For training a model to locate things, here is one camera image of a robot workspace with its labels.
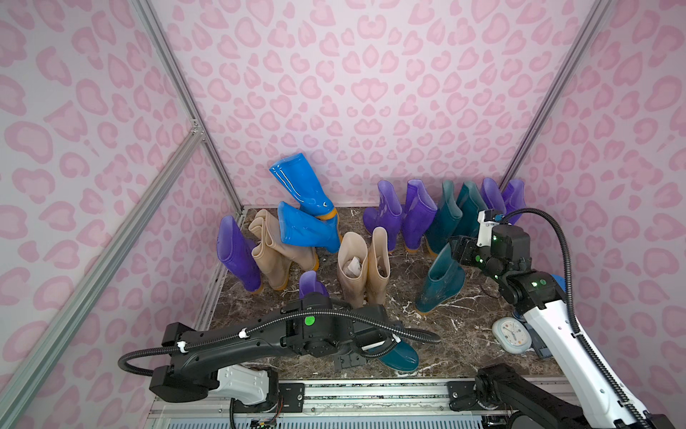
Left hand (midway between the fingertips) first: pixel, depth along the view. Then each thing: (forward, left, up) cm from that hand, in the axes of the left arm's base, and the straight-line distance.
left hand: (361, 342), depth 60 cm
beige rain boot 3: (+33, +28, +2) cm, 43 cm away
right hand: (+26, -27, +4) cm, 38 cm away
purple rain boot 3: (+24, +34, +1) cm, 42 cm away
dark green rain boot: (+1, -12, -18) cm, 22 cm away
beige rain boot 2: (+18, -5, +3) cm, 19 cm away
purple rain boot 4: (+15, +14, 0) cm, 20 cm away
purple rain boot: (+40, -20, -1) cm, 44 cm away
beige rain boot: (+23, +2, -4) cm, 24 cm away
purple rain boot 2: (+48, -45, 0) cm, 66 cm away
